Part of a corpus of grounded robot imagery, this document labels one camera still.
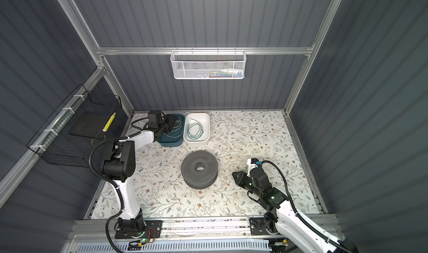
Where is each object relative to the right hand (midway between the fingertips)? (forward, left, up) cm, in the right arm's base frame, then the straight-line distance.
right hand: (234, 175), depth 81 cm
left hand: (+35, +34, +4) cm, 49 cm away
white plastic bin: (+36, +23, -8) cm, 43 cm away
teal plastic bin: (+28, +36, -7) cm, 46 cm away
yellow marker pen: (+18, +60, +20) cm, 65 cm away
